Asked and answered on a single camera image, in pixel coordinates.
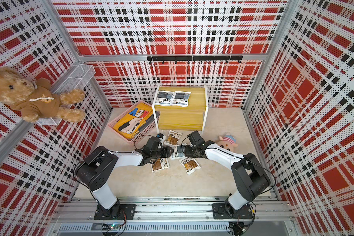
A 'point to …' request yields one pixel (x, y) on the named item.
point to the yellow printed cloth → (128, 126)
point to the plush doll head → (228, 142)
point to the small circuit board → (113, 227)
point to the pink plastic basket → (151, 121)
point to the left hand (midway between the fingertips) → (172, 150)
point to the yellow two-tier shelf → (180, 107)
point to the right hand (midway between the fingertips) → (189, 152)
